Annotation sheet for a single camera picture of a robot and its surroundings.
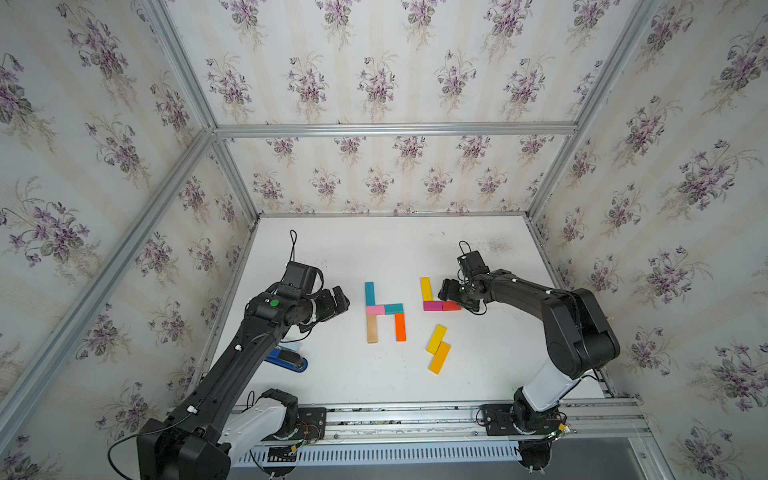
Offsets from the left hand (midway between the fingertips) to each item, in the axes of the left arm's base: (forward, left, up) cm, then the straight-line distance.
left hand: (340, 310), depth 77 cm
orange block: (0, -17, -14) cm, 22 cm away
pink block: (+7, -9, -15) cm, 19 cm away
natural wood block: (+1, -8, -15) cm, 17 cm away
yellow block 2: (-2, -27, -16) cm, 32 cm away
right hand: (+11, -34, -13) cm, 38 cm away
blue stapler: (-9, +15, -12) cm, 21 cm away
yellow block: (+15, -26, -14) cm, 33 cm away
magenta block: (+9, -28, -15) cm, 33 cm away
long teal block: (+13, -7, -14) cm, 20 cm away
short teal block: (+8, -14, -15) cm, 22 cm away
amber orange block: (-8, -28, -15) cm, 32 cm away
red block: (+5, -32, -7) cm, 33 cm away
